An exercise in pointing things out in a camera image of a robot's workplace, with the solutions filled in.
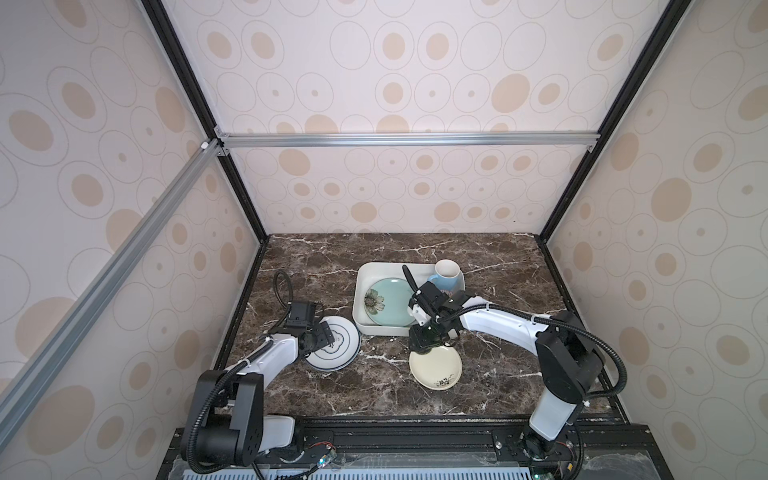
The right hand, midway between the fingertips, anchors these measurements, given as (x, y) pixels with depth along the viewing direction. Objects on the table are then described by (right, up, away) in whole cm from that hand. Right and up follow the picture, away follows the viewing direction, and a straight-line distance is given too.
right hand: (415, 345), depth 87 cm
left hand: (-26, +3, +4) cm, 27 cm away
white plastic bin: (-15, +20, +18) cm, 31 cm away
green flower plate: (-9, +11, +14) cm, 19 cm away
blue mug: (+11, +20, +9) cm, 24 cm away
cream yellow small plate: (+6, -6, -1) cm, 9 cm away
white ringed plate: (-21, -2, +1) cm, 21 cm away
